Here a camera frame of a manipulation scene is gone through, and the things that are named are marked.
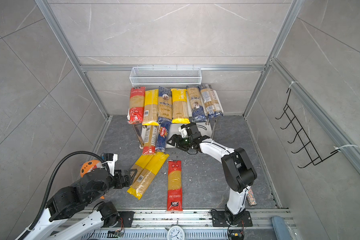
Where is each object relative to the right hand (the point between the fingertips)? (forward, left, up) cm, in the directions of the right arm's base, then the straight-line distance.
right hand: (171, 143), depth 89 cm
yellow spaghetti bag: (-23, +18, -10) cm, 31 cm away
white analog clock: (-44, -3, -9) cm, 45 cm away
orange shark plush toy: (-13, +46, -2) cm, 48 cm away
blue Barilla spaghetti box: (+16, +5, -1) cm, 17 cm away
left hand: (-21, +17, +11) cm, 29 cm away
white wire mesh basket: (+40, +3, +21) cm, 45 cm away
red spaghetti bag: (-22, -2, -10) cm, 25 cm away
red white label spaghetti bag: (+11, +15, -2) cm, 19 cm away
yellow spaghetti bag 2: (-9, +20, -10) cm, 24 cm away
